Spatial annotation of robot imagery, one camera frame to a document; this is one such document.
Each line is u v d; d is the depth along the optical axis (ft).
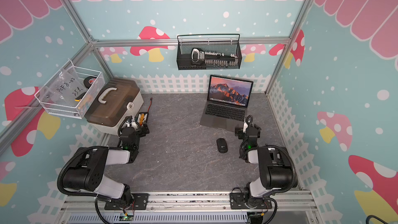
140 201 2.43
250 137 2.30
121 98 3.09
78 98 2.13
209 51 3.00
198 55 2.94
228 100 3.63
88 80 2.61
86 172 1.49
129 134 2.45
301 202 2.46
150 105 3.69
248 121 2.58
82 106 2.16
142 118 3.43
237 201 2.43
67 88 2.25
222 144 2.96
